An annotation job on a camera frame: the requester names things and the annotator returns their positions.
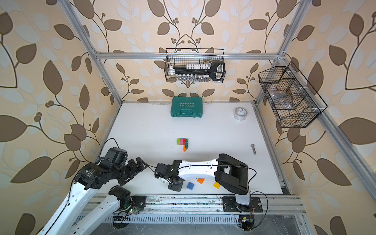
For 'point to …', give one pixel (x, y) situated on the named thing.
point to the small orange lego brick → (184, 149)
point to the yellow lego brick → (217, 185)
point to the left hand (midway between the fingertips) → (141, 169)
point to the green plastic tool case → (186, 107)
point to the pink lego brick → (181, 141)
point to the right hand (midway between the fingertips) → (177, 181)
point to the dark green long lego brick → (187, 141)
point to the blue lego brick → (190, 185)
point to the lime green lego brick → (178, 141)
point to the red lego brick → (184, 141)
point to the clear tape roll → (240, 113)
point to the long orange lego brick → (200, 180)
